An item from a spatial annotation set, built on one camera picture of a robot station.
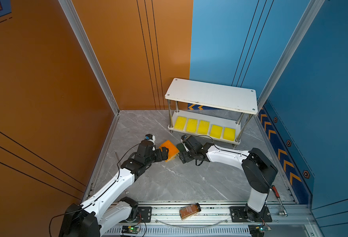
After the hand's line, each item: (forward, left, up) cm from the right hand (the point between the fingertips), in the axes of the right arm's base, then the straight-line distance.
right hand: (184, 154), depth 91 cm
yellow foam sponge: (+14, -30, +3) cm, 33 cm away
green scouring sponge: (+4, +2, +2) cm, 5 cm away
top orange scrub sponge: (+1, +7, +2) cm, 7 cm away
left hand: (-2, +13, +10) cm, 16 cm away
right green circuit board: (-38, -35, -6) cm, 52 cm away
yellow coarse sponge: (+21, -6, +3) cm, 22 cm away
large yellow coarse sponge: (+19, -14, +3) cm, 23 cm away
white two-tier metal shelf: (+40, -27, -4) cm, 49 cm away
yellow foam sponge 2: (+15, -22, +3) cm, 27 cm away
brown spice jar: (-31, -2, 0) cm, 31 cm away
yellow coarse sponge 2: (+22, +2, +4) cm, 23 cm away
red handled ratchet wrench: (-31, -49, -4) cm, 58 cm away
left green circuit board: (-38, +27, -5) cm, 47 cm away
